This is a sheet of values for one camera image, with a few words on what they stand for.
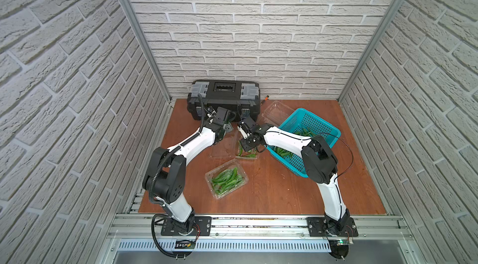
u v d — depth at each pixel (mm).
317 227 739
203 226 730
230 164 874
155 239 695
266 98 1218
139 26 855
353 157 928
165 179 453
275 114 1134
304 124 1041
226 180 839
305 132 1020
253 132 736
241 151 950
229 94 985
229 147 964
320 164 541
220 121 708
